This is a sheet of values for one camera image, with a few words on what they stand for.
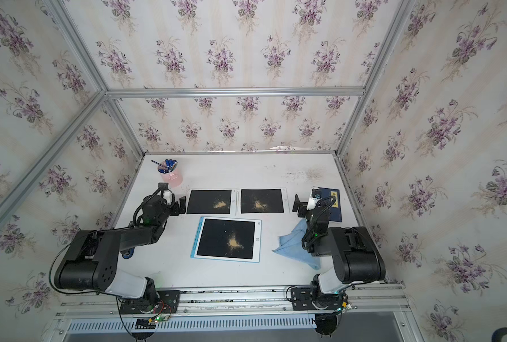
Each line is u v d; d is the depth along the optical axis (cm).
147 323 71
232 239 88
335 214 96
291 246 84
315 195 77
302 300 73
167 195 82
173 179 99
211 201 102
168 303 73
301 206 82
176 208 85
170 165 101
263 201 101
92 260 44
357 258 45
